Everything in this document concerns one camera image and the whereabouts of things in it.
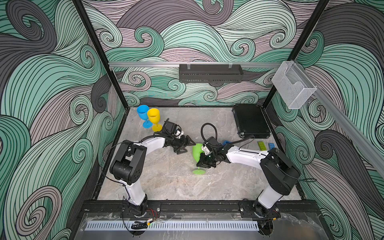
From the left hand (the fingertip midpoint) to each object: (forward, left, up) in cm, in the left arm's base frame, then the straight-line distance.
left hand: (192, 145), depth 88 cm
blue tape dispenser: (+6, -22, -6) cm, 24 cm away
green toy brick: (+5, -47, -9) cm, 48 cm away
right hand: (-11, -2, -6) cm, 12 cm away
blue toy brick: (+4, -52, -7) cm, 53 cm away
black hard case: (+24, -43, -5) cm, 50 cm away
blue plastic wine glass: (+24, +34, +5) cm, 42 cm away
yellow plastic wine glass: (+19, +25, +5) cm, 32 cm away
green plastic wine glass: (-2, -3, -2) cm, 4 cm away
